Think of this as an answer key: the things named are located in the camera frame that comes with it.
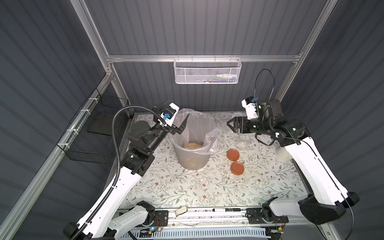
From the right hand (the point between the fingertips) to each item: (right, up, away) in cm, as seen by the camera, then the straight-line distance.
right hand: (239, 123), depth 66 cm
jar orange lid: (+5, -20, +30) cm, 37 cm away
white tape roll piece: (-27, -44, +7) cm, 52 cm away
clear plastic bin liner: (-16, -6, +23) cm, 29 cm away
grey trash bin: (-22, -21, +20) cm, 37 cm away
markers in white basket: (-3, +29, +25) cm, 39 cm away
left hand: (-27, +6, -9) cm, 29 cm away
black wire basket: (-71, -7, +6) cm, 72 cm away
